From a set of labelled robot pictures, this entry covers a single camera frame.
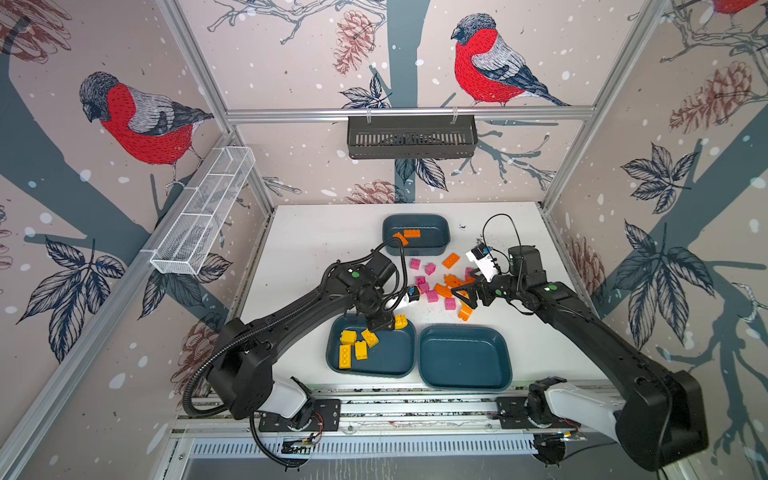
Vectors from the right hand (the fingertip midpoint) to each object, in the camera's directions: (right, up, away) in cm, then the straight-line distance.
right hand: (461, 283), depth 81 cm
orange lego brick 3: (+3, -10, +9) cm, 14 cm away
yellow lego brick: (-32, -17, +5) cm, 37 cm away
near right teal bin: (+1, -21, +1) cm, 21 cm away
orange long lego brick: (-11, +14, +30) cm, 34 cm away
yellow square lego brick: (-17, -9, -3) cm, 20 cm away
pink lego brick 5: (-1, -9, +12) cm, 14 cm away
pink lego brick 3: (-9, -3, +16) cm, 19 cm away
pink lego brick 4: (-6, -7, +14) cm, 17 cm away
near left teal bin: (-30, -19, +1) cm, 35 cm away
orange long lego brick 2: (+1, -2, +17) cm, 17 cm away
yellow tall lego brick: (-28, -19, +1) cm, 34 cm away
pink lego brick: (-11, +3, +22) cm, 25 cm away
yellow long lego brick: (-33, -21, +2) cm, 39 cm away
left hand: (-20, -10, -3) cm, 23 cm away
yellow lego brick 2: (-26, -17, +5) cm, 31 cm away
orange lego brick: (-16, +12, +30) cm, 36 cm away
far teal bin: (-3, +14, +30) cm, 33 cm away
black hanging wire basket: (-11, +48, +25) cm, 56 cm away
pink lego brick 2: (-6, +2, +20) cm, 21 cm away
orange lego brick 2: (+2, +4, +23) cm, 23 cm away
